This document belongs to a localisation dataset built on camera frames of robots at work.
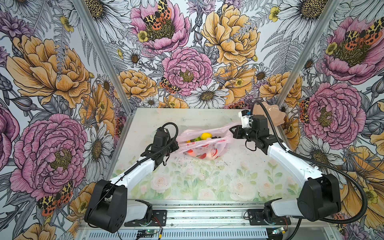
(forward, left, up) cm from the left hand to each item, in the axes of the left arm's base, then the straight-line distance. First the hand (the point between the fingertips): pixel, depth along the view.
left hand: (177, 145), depth 88 cm
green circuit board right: (-40, -49, -11) cm, 65 cm away
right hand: (+2, -29, +9) cm, 30 cm away
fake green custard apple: (+7, -11, -5) cm, 14 cm away
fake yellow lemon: (+11, -17, -5) cm, 21 cm away
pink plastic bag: (-2, -20, -1) cm, 20 cm away
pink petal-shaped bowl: (+31, -73, -8) cm, 80 cm away
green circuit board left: (-40, +13, -12) cm, 43 cm away
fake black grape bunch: (+10, -24, -6) cm, 26 cm away
